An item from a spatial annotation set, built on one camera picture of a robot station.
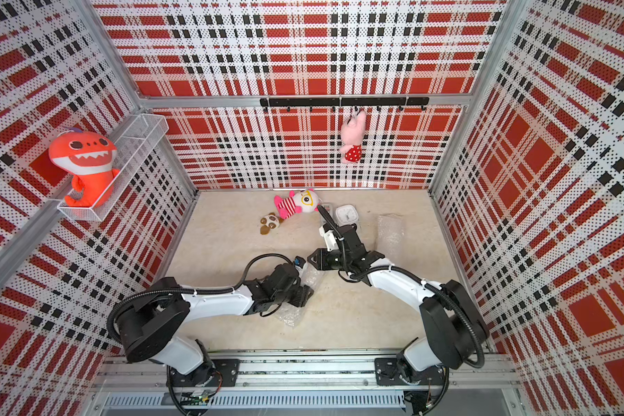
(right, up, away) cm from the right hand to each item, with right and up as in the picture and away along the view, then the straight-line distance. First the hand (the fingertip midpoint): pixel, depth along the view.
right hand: (314, 258), depth 83 cm
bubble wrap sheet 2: (+28, +8, +13) cm, 32 cm away
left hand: (-3, -11, +6) cm, 13 cm away
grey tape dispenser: (+5, +17, +26) cm, 32 cm away
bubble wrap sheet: (-7, -16, -4) cm, 18 cm away
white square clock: (+12, +15, +25) cm, 31 cm away
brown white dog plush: (-20, +11, +22) cm, 32 cm away
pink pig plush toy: (+13, +43, +10) cm, 46 cm away
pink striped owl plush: (-6, +20, +24) cm, 32 cm away
